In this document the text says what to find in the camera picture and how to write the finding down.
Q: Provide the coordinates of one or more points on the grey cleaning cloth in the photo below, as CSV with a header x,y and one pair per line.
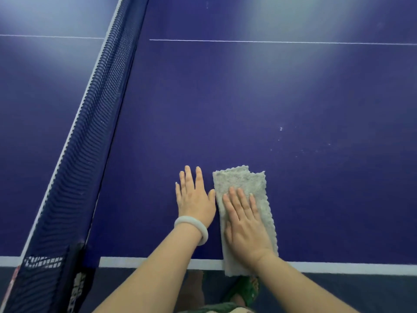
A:
x,y
241,174

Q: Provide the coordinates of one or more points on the person's right foot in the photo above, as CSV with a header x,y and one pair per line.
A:
x,y
255,283

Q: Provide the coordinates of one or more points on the grey shorts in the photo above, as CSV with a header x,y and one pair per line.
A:
x,y
215,308

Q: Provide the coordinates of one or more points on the white jade bangle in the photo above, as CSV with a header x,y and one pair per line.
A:
x,y
190,220

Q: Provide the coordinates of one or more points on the person's right forearm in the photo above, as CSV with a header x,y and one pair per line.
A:
x,y
299,286

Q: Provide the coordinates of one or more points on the person's left leg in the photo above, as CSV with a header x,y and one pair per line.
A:
x,y
192,290

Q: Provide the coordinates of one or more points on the person's left hand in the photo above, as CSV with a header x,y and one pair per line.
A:
x,y
195,202

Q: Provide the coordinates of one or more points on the blue table net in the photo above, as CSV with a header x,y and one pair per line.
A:
x,y
91,127

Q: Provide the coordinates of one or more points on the person's left forearm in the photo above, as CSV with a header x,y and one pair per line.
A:
x,y
153,277

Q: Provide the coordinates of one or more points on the person's right hand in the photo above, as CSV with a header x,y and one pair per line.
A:
x,y
246,231

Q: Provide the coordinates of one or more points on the blue table tennis table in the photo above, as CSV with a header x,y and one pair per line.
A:
x,y
260,110

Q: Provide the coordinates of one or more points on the green right slipper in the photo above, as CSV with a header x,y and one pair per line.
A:
x,y
247,290

